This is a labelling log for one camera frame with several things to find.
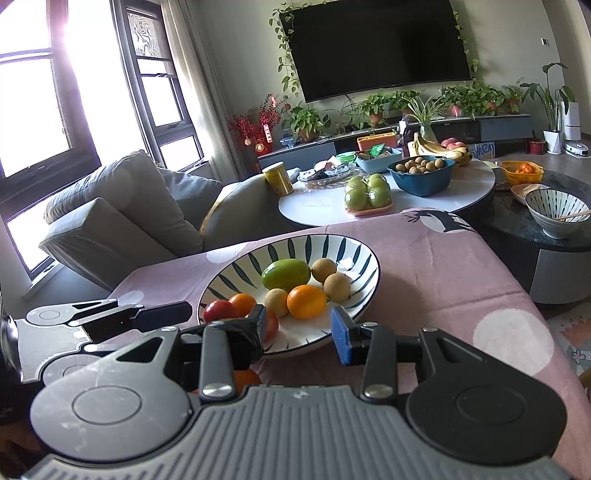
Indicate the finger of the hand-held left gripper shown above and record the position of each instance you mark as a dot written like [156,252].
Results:
[157,316]

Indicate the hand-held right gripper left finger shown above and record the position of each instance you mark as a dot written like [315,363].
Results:
[217,355]

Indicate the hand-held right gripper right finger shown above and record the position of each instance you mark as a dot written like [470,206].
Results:
[342,337]

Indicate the large orange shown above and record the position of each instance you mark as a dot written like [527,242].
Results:
[245,379]

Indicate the large striped ceramic bowl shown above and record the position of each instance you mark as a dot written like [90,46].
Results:
[304,334]

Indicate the red apple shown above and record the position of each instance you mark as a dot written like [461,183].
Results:
[220,310]
[272,325]

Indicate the brown kiwi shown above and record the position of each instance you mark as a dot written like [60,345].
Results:
[337,286]
[323,270]
[277,302]

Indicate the green mango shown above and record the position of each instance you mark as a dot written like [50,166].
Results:
[285,273]

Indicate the grey sofa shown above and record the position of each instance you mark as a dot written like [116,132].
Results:
[120,217]

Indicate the grey pillow with yellow trim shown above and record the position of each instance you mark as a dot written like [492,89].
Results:
[244,212]

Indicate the round white table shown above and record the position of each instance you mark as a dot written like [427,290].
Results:
[318,203]

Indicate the tray of green apples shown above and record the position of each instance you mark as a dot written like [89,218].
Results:
[368,196]

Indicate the glass plate with snacks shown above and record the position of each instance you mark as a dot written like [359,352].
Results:
[323,175]

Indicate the yellow can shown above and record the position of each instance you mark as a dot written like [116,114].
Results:
[278,179]

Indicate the blue bowl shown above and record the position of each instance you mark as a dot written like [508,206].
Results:
[420,182]

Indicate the teal plastic basket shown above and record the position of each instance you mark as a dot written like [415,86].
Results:
[378,161]

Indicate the heap of small kiwis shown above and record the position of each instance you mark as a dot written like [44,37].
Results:
[418,166]

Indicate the dark round coffee table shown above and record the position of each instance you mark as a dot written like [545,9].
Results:
[508,249]

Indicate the orange box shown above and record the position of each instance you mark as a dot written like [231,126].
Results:
[376,140]

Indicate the bunch of bananas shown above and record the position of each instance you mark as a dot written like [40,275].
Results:
[431,146]

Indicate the red berry decoration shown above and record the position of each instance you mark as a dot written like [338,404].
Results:
[256,124]

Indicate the potted pothos plant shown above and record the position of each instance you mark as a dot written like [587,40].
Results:
[304,122]

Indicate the pink peaches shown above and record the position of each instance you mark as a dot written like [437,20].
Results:
[455,144]

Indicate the beige curtain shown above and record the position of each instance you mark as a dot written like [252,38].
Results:
[198,92]

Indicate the patterned rug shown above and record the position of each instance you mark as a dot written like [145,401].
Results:
[572,337]

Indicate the potted green plant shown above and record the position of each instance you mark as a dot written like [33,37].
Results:
[374,108]
[401,101]

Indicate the blue sign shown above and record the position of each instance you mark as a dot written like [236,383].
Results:
[481,150]

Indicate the narrow window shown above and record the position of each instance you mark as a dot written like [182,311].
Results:
[157,83]

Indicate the spider plant in vase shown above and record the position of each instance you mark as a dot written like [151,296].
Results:
[425,117]

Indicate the wooden dish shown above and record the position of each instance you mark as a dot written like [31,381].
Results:
[526,191]

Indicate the small striped bowl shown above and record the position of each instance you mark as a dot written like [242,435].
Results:
[549,221]

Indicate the orange plastic basket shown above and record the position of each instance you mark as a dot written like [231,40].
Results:
[521,177]

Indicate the heap of tangerines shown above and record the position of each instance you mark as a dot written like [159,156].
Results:
[526,168]

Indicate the large window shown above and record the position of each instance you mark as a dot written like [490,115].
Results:
[32,92]

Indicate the wooden chopstick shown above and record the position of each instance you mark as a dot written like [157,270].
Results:
[575,215]

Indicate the grey television console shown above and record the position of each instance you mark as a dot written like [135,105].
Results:
[503,127]

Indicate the row of potted plants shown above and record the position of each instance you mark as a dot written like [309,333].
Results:
[471,99]

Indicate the red pot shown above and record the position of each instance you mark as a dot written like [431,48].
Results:
[536,147]

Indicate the hanging vine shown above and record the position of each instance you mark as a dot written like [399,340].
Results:
[288,50]
[468,46]

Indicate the small potted plant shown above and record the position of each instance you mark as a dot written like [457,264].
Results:
[513,97]

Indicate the white robot vacuum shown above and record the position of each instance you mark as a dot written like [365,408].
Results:
[576,149]

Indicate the tall plant in white pot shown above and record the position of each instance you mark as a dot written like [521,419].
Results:
[551,106]

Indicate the white air purifier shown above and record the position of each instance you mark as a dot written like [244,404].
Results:
[571,120]

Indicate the black wall television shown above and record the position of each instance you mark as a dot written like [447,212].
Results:
[378,46]

